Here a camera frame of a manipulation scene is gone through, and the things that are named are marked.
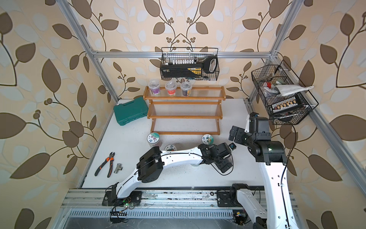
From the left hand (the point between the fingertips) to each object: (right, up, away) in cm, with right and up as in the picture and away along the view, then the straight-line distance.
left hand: (227, 163), depth 80 cm
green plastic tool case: (-67, +29, +28) cm, 78 cm away
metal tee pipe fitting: (-64, -4, +5) cm, 64 cm away
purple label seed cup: (-42, +44, +1) cm, 61 cm away
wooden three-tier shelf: (-14, +28, +34) cm, 46 cm away
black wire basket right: (+24, +49, +4) cm, 55 cm away
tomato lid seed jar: (-33, +8, +4) cm, 34 cm away
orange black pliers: (-71, 0, +9) cm, 71 cm away
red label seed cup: (-32, +43, +1) cm, 54 cm away
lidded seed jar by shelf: (-10, +12, +9) cm, 18 cm away
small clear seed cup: (-23, +43, +1) cm, 49 cm away
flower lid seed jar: (-45, +12, +9) cm, 47 cm away
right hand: (+3, +18, -11) cm, 22 cm away
